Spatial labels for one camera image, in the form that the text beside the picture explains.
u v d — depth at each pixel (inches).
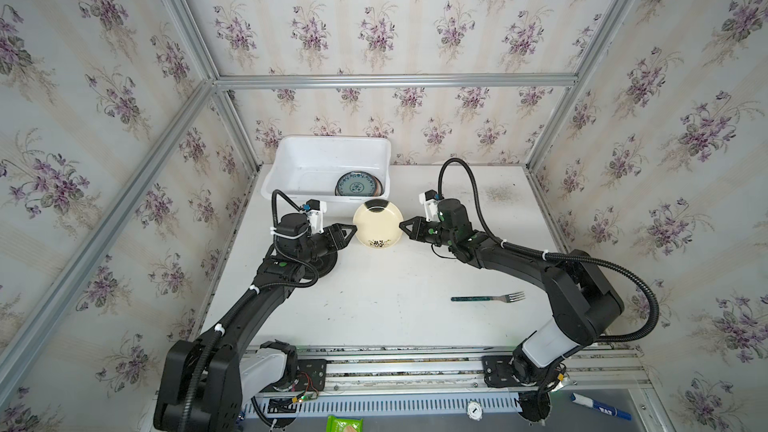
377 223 33.8
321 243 28.0
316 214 29.4
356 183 43.0
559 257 19.3
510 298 33.8
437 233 29.4
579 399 27.4
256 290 20.3
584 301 17.8
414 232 30.4
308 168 46.5
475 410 27.1
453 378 28.9
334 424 26.0
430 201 31.5
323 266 28.8
